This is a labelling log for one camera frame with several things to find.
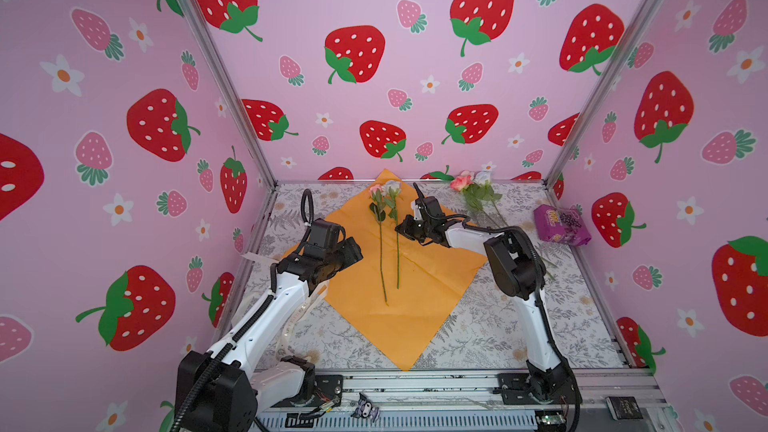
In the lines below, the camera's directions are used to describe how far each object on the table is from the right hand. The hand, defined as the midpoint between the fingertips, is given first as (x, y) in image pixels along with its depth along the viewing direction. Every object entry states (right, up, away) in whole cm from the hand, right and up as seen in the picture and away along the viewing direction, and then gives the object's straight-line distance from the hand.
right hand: (392, 228), depth 102 cm
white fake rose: (0, +14, +8) cm, 16 cm away
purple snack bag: (+58, +1, -1) cm, 58 cm away
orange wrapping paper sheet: (+3, -19, -11) cm, 22 cm away
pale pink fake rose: (-5, +6, +8) cm, 11 cm away
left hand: (-11, -5, -19) cm, 23 cm away
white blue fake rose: (+36, +18, +16) cm, 43 cm away
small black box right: (+56, -41, -32) cm, 76 cm away
